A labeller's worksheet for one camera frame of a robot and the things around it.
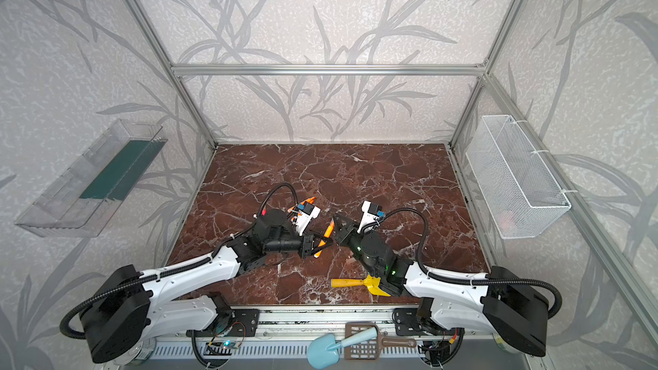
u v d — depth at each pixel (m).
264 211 0.61
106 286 0.43
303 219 0.70
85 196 0.63
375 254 0.56
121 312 0.40
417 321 0.73
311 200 1.00
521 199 0.60
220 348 0.72
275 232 0.63
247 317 0.75
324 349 0.71
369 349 0.70
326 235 0.74
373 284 0.79
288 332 0.72
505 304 0.41
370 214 0.68
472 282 0.46
